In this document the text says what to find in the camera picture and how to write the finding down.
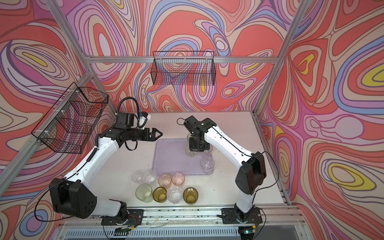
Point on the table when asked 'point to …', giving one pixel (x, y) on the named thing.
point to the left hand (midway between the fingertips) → (157, 132)
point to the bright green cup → (189, 136)
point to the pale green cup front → (190, 153)
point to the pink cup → (178, 178)
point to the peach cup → (164, 180)
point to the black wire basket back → (181, 68)
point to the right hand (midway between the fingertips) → (198, 152)
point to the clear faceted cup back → (207, 162)
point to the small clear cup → (137, 176)
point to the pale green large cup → (143, 192)
